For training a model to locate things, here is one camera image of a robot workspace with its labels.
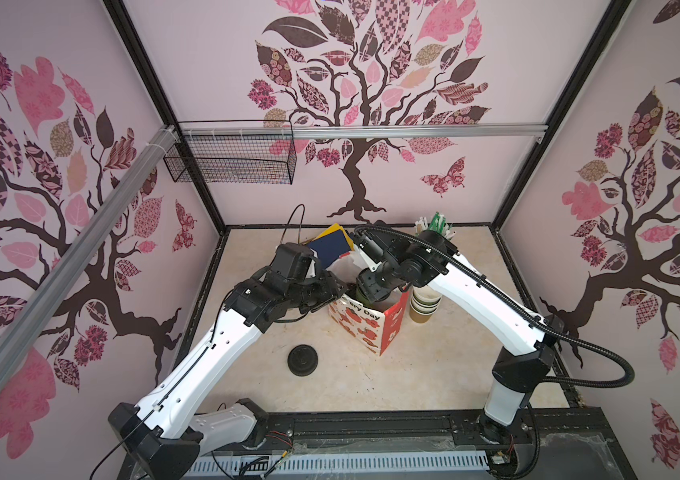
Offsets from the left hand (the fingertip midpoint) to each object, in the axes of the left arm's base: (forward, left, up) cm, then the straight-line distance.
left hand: (342, 295), depth 69 cm
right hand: (+5, -7, +1) cm, 9 cm away
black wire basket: (+50, +36, +7) cm, 62 cm away
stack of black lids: (-7, +12, -24) cm, 28 cm away
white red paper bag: (-4, -8, -7) cm, 12 cm away
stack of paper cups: (+5, -23, -13) cm, 26 cm away
